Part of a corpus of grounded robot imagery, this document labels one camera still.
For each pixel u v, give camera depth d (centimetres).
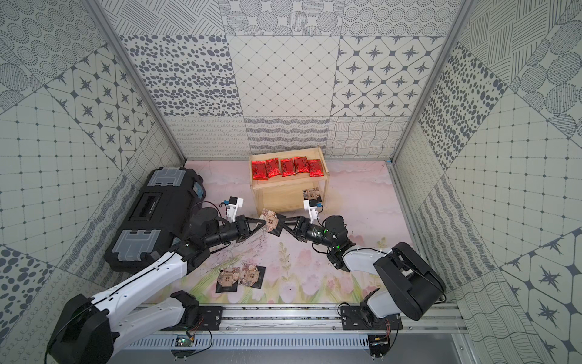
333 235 64
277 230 76
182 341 71
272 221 76
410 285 43
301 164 88
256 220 75
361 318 65
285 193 105
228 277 82
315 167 86
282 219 77
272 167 86
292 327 73
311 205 76
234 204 73
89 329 39
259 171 85
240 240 70
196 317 70
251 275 84
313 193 104
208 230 61
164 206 82
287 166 88
